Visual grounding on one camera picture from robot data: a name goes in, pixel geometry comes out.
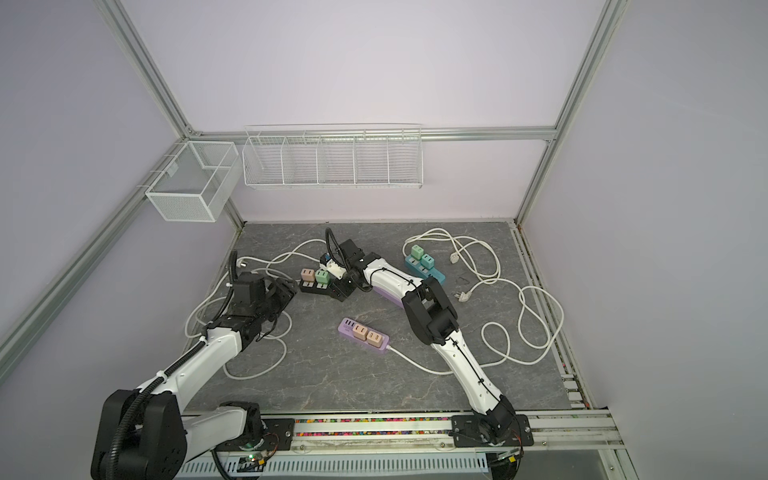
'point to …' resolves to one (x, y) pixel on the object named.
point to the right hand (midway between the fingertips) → (340, 287)
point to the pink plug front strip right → (374, 339)
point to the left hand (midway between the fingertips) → (295, 290)
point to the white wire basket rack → (333, 156)
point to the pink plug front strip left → (360, 332)
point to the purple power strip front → (345, 327)
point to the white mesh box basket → (195, 185)
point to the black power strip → (309, 285)
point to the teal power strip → (415, 265)
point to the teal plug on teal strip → (427, 261)
